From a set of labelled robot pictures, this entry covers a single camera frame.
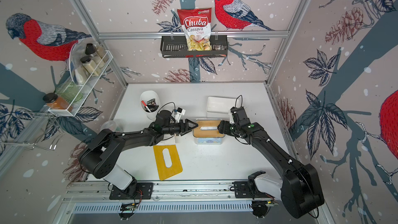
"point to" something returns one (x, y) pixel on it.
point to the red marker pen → (145, 106)
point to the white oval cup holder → (147, 96)
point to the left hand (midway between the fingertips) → (197, 125)
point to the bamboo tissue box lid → (207, 128)
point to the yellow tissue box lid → (176, 168)
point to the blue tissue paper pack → (209, 140)
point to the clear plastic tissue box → (213, 143)
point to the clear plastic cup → (111, 125)
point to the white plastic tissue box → (220, 104)
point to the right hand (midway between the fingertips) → (222, 126)
